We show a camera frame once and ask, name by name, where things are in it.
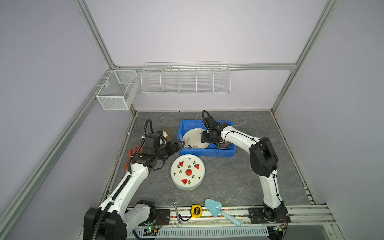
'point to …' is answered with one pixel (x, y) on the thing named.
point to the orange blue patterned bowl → (223, 145)
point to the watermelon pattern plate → (187, 172)
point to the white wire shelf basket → (186, 78)
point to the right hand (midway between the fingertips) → (205, 140)
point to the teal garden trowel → (214, 207)
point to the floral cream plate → (192, 138)
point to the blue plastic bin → (210, 151)
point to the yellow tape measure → (196, 211)
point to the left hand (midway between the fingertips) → (180, 148)
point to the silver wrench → (179, 224)
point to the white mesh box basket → (120, 91)
